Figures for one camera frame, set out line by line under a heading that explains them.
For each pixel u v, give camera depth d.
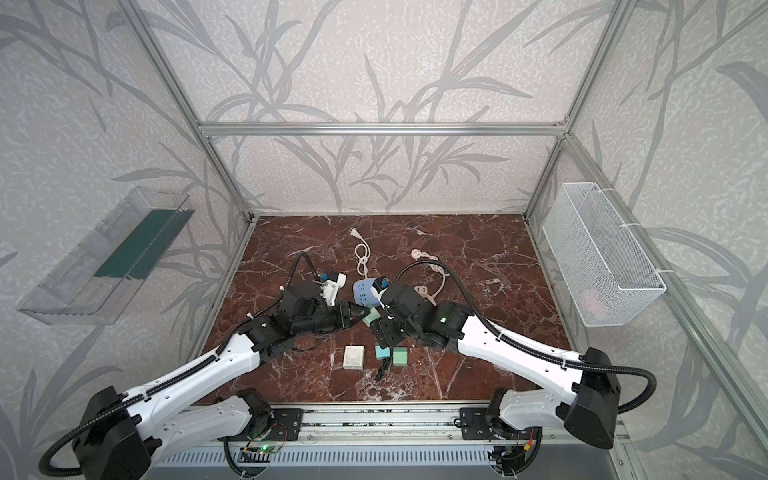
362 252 1.08
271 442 0.72
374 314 0.75
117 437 0.38
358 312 0.74
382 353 0.84
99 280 0.65
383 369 0.82
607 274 0.61
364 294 0.96
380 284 0.64
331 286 0.71
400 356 0.82
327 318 0.66
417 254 1.05
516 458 0.71
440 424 0.75
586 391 0.39
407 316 0.54
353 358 0.82
